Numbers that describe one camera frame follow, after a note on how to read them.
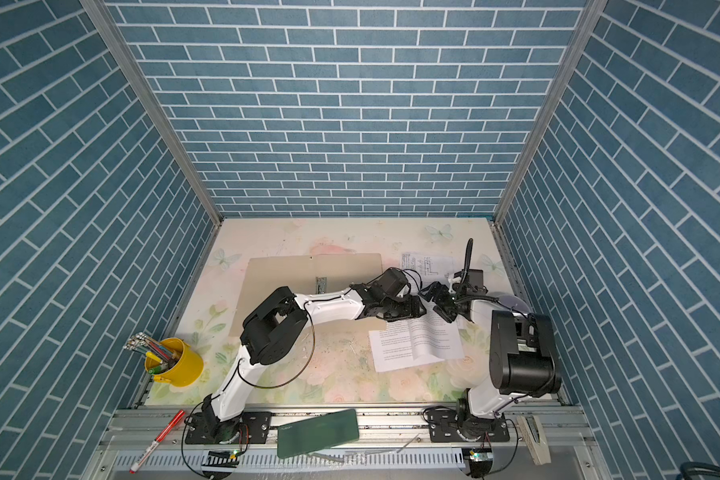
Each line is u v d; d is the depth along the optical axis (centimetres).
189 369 81
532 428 72
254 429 73
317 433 73
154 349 73
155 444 71
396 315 83
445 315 86
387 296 76
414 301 85
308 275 106
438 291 86
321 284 101
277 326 57
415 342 85
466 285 76
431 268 107
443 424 74
